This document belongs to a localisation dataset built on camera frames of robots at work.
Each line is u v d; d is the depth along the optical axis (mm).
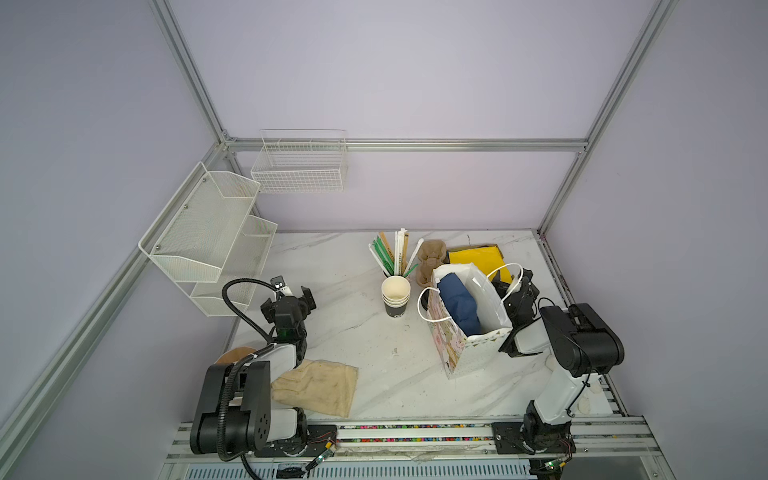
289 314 675
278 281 765
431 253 1110
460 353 708
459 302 797
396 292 932
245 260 983
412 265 945
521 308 702
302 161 957
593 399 812
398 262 956
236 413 432
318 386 824
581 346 485
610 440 749
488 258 1075
